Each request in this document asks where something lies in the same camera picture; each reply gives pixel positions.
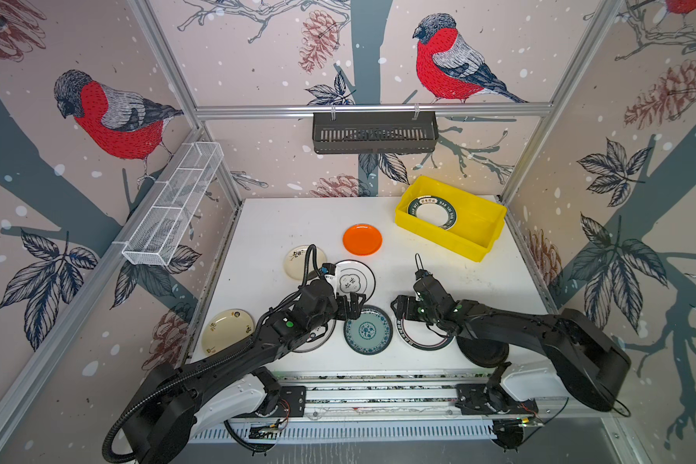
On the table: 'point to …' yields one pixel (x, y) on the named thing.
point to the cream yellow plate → (224, 329)
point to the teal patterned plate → (370, 333)
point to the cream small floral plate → (295, 260)
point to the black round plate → (485, 352)
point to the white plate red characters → (319, 342)
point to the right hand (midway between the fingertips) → (401, 303)
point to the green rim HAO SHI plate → (435, 210)
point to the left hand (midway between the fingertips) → (358, 292)
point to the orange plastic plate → (362, 240)
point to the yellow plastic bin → (480, 219)
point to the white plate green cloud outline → (352, 276)
